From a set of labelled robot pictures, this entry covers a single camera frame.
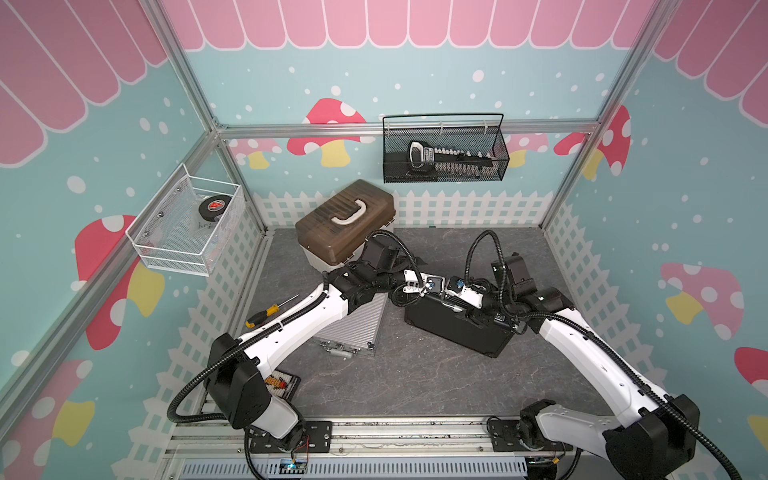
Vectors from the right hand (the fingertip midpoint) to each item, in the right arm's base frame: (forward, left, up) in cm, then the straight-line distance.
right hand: (463, 299), depth 79 cm
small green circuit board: (-35, +43, -18) cm, 58 cm away
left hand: (+4, +12, +6) cm, 14 cm away
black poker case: (-5, +7, +1) cm, 9 cm away
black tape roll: (+20, +66, +17) cm, 71 cm away
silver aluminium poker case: (-2, +30, -15) cm, 34 cm away
